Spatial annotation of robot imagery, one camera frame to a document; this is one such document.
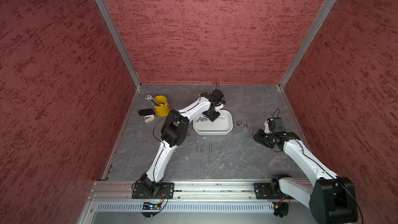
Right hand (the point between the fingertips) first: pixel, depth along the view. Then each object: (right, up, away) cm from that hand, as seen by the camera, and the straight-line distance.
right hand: (255, 140), depth 86 cm
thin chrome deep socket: (-33, -6, +1) cm, 34 cm away
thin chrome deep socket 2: (-31, -6, +1) cm, 31 cm away
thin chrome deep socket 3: (-25, -5, +2) cm, 26 cm away
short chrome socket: (-37, +6, -9) cm, 39 cm away
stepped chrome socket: (-6, +8, +12) cm, 16 cm away
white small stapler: (-66, +10, +16) cm, 69 cm away
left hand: (-25, +11, +12) cm, 30 cm away
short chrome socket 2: (-2, +6, +11) cm, 13 cm away
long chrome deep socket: (0, +3, +9) cm, 9 cm away
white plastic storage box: (-17, +7, +11) cm, 22 cm away
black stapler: (-70, +14, +17) cm, 73 cm away
